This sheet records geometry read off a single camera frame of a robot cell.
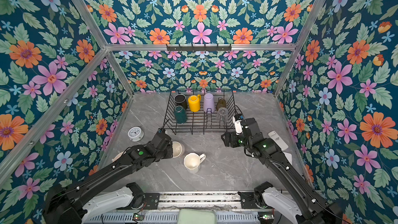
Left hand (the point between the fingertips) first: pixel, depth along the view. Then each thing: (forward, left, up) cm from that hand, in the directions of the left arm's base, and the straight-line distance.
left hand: (175, 147), depth 79 cm
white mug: (+1, -1, -5) cm, 6 cm away
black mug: (+34, -1, 0) cm, 34 cm away
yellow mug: (+32, -10, -1) cm, 34 cm away
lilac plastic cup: (+29, -20, 0) cm, 35 cm away
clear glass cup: (+21, -28, -2) cm, 35 cm away
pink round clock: (+1, +34, -9) cm, 35 cm away
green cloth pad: (-30, -11, -7) cm, 32 cm away
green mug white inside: (+23, -1, -3) cm, 23 cm away
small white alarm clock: (+14, +26, -8) cm, 31 cm away
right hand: (+2, -28, +7) cm, 29 cm away
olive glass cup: (+32, -28, -4) cm, 42 cm away
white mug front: (-5, -8, -8) cm, 13 cm away
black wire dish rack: (+31, -14, -10) cm, 35 cm away
